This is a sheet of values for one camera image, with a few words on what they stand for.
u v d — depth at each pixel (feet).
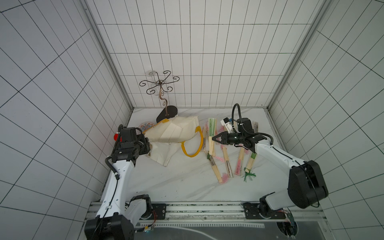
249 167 2.87
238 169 2.81
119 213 1.27
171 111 3.83
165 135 3.26
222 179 2.73
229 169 2.86
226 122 2.54
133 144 1.90
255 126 3.50
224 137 2.40
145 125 3.41
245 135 2.20
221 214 2.38
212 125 2.67
